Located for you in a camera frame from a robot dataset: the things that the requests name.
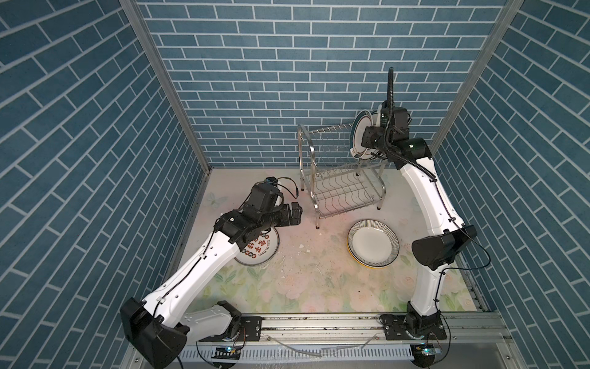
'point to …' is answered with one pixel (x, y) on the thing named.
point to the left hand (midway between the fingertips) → (297, 211)
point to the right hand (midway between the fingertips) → (369, 133)
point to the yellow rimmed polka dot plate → (359, 262)
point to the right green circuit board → (424, 354)
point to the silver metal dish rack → (336, 180)
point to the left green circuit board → (227, 353)
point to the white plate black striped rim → (373, 243)
